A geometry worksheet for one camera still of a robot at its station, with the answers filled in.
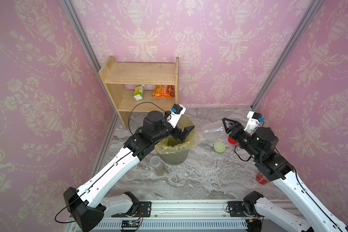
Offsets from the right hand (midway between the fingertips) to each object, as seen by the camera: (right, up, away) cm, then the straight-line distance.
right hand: (225, 120), depth 65 cm
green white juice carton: (-47, +19, +30) cm, 59 cm away
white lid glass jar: (-33, -21, +9) cm, 40 cm away
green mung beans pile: (-25, -14, +30) cm, 41 cm away
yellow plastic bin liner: (-28, -13, +3) cm, 31 cm away
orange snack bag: (-30, +20, +31) cm, 47 cm away
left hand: (-17, 0, +1) cm, 17 cm away
